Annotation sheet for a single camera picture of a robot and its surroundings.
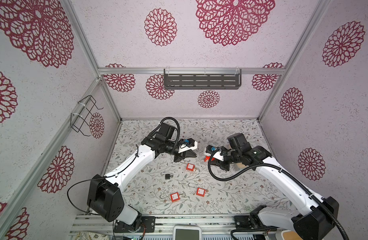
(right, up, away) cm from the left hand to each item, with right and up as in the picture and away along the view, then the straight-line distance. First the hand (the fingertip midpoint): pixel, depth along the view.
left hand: (193, 156), depth 74 cm
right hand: (+9, 0, +1) cm, 9 cm away
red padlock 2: (+5, -21, +9) cm, 24 cm away
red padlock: (-1, -10, +18) cm, 21 cm away
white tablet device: (-3, -34, -5) cm, 35 cm away
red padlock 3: (-9, -24, +7) cm, 26 cm away
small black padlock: (-15, -15, +16) cm, 26 cm away
